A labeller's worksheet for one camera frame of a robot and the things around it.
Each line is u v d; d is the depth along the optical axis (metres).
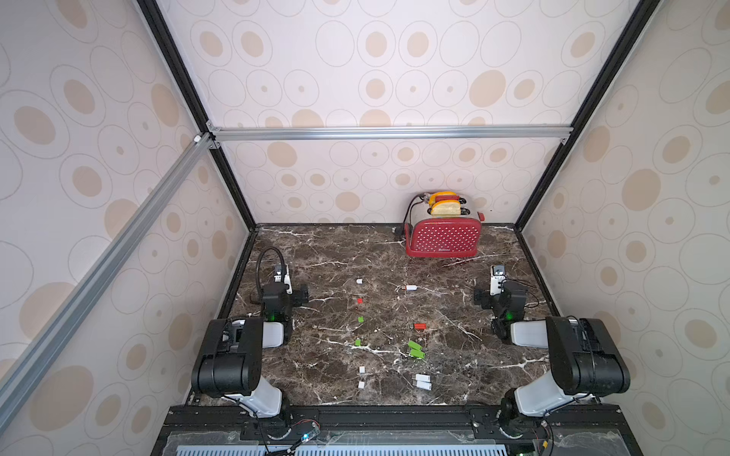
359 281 1.03
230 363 0.46
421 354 0.85
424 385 0.80
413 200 1.06
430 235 1.00
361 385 0.80
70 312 0.49
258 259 1.09
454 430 0.73
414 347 0.87
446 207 0.97
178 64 0.75
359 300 0.97
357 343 0.88
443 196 0.99
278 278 0.82
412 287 1.01
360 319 0.93
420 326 0.92
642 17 0.68
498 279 0.83
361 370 0.83
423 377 0.82
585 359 0.46
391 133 0.92
